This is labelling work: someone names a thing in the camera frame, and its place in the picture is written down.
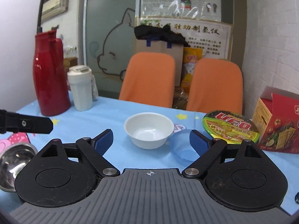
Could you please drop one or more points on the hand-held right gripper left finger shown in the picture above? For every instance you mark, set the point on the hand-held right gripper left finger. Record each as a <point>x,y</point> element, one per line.
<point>104,141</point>

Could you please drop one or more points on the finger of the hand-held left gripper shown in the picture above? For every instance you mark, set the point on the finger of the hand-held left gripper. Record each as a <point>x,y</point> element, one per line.
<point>35,124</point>

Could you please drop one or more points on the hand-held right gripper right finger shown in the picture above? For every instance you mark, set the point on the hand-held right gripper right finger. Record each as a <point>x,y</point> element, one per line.
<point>198,142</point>

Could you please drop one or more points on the small blue plastic bowl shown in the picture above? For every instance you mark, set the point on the small blue plastic bowl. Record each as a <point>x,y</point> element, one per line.
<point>179,149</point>

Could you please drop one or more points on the white bowl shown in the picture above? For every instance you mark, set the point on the white bowl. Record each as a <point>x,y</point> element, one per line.
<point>149,130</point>

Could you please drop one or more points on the stainless steel bowl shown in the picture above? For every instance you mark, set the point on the stainless steel bowl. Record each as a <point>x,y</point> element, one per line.
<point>11,165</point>

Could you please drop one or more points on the blue cartoon printed tablecloth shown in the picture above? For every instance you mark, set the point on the blue cartoon printed tablecloth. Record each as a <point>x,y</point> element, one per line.
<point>112,119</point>

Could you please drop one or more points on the instant noodle cup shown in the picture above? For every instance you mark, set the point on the instant noodle cup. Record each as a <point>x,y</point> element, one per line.
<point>229,127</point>

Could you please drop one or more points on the red thermos jug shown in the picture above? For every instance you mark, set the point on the red thermos jug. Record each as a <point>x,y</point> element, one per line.
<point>49,86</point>

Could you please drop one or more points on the white tumbler with lid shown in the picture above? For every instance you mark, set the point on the white tumbler with lid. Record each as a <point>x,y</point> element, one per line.
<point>80,93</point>

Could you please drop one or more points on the orange chair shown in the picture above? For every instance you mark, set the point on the orange chair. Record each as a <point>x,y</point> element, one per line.
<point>147,79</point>
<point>215,86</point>

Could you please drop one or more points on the yellow snack bag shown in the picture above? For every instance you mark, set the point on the yellow snack bag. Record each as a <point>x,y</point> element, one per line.
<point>190,74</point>

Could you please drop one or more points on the red cracker box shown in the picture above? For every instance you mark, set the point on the red cracker box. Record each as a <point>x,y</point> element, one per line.
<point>280,126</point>

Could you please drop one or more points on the cardboard box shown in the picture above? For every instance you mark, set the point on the cardboard box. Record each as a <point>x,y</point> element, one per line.
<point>158,47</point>

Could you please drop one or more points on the black cloth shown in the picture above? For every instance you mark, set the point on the black cloth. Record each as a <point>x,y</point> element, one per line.
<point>151,32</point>

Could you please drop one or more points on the white air conditioner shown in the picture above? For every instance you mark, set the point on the white air conditioner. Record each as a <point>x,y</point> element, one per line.
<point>55,5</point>

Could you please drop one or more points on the frosted glass door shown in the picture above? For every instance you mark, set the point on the frosted glass door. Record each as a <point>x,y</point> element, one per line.
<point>107,16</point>

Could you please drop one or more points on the calligraphy wall poster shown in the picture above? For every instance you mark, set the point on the calligraphy wall poster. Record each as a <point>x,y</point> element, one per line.
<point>203,31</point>

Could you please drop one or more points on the laminated wall poster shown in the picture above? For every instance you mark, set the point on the laminated wall poster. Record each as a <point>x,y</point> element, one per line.
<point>163,0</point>

